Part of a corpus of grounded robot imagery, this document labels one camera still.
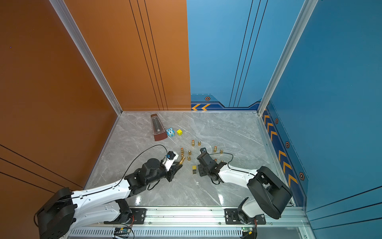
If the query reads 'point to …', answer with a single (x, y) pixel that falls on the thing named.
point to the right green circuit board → (248, 229)
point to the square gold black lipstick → (194, 169)
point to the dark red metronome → (159, 132)
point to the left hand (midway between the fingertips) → (181, 162)
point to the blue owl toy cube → (170, 132)
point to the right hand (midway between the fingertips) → (202, 166)
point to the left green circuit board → (121, 230)
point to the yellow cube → (179, 132)
